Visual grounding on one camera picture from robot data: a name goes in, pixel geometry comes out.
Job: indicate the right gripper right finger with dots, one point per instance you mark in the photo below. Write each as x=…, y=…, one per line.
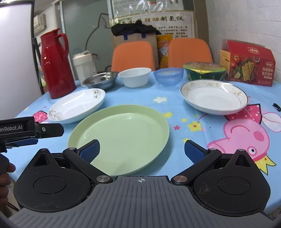
x=224, y=183

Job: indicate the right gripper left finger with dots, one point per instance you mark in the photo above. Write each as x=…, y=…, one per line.
x=53, y=182

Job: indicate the white plate with floral print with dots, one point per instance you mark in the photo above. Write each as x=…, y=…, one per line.
x=76, y=106

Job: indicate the light green plate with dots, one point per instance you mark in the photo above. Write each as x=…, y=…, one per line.
x=131, y=137

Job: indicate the white plate with gold rim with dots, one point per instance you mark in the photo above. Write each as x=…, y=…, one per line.
x=214, y=97

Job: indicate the person's left hand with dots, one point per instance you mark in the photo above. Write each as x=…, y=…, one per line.
x=5, y=181

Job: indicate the blue cartoon tablecloth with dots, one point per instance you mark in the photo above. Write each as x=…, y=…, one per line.
x=186, y=123

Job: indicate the red thermos jug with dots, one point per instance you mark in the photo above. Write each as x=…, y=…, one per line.
x=55, y=64

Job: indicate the small black clip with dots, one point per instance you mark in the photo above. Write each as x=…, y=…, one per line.
x=277, y=107

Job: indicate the white plastic cup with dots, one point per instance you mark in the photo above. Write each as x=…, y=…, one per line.
x=84, y=66

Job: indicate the stainless steel bowl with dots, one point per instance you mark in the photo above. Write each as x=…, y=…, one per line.
x=104, y=81

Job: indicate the green instant noodle bowl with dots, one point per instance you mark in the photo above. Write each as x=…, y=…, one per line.
x=202, y=70

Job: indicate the red cracker box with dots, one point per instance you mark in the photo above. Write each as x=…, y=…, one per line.
x=247, y=62

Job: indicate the blue plastic bowl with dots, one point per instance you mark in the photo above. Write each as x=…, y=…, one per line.
x=169, y=76

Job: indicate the white ceramic bowl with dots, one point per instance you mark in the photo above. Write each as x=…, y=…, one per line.
x=135, y=77

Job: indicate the right orange chair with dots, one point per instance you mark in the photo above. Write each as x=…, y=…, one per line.
x=185, y=50

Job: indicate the orange chair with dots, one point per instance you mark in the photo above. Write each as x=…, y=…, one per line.
x=185, y=50
x=136, y=54

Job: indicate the left orange chair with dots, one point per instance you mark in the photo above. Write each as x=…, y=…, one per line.
x=136, y=54

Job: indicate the yellow snack bag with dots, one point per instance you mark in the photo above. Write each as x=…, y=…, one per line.
x=163, y=48

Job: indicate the black cloth on bag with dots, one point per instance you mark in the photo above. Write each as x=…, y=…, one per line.
x=133, y=28

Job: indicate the brown paper bag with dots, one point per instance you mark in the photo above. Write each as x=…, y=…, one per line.
x=151, y=38

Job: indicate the poster with Chinese text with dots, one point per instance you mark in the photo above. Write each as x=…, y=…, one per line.
x=168, y=17

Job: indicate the black metal chair frame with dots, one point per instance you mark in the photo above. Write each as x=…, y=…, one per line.
x=37, y=56

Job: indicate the wall air conditioner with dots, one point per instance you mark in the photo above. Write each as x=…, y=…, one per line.
x=39, y=24

